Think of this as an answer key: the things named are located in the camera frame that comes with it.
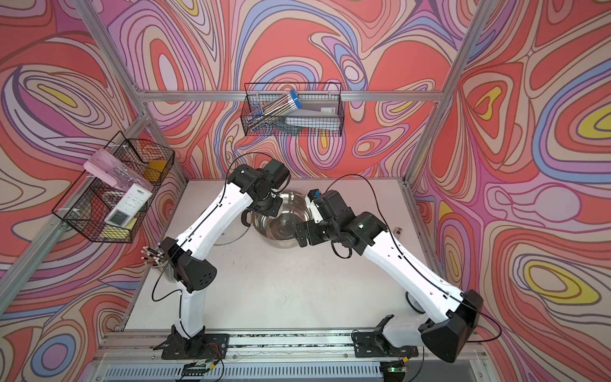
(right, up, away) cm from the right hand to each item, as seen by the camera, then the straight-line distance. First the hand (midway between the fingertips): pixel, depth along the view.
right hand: (310, 235), depth 72 cm
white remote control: (-53, +9, -4) cm, 54 cm away
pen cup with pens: (-49, -8, +3) cm, 50 cm away
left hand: (-13, +8, +8) cm, 17 cm away
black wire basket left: (-61, +11, -1) cm, 62 cm away
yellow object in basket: (-52, +21, +6) cm, 57 cm away
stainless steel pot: (-13, -3, +32) cm, 35 cm away
